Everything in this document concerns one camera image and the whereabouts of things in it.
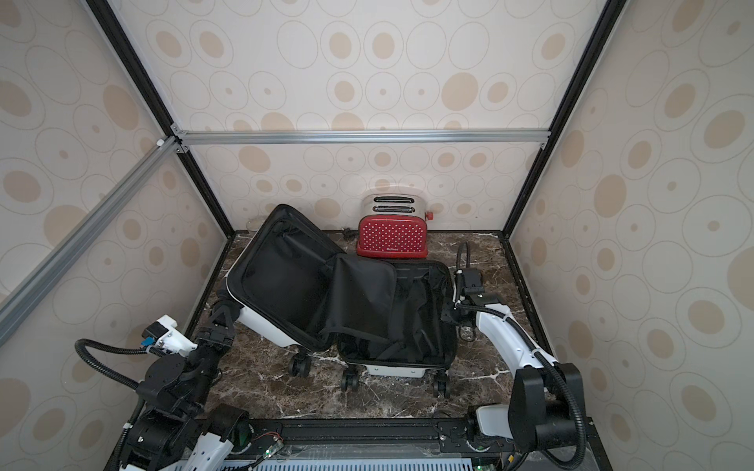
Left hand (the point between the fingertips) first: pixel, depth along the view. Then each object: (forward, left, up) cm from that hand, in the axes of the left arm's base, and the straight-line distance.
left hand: (236, 308), depth 65 cm
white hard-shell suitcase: (+11, -33, -23) cm, 42 cm away
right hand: (+11, -56, -21) cm, 60 cm away
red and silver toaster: (+40, -36, -13) cm, 55 cm away
